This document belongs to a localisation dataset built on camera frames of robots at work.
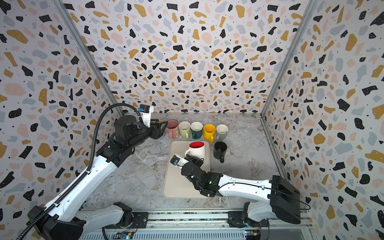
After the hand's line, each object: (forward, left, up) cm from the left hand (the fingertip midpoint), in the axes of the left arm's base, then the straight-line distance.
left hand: (162, 118), depth 68 cm
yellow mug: (+14, -24, -29) cm, 40 cm away
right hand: (-9, -10, -16) cm, 21 cm away
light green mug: (+20, -7, -31) cm, 37 cm away
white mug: (-9, -16, -13) cm, 22 cm away
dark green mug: (+17, -15, -29) cm, 37 cm away
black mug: (+2, -30, -32) cm, 44 cm away
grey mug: (+17, -33, -31) cm, 48 cm away
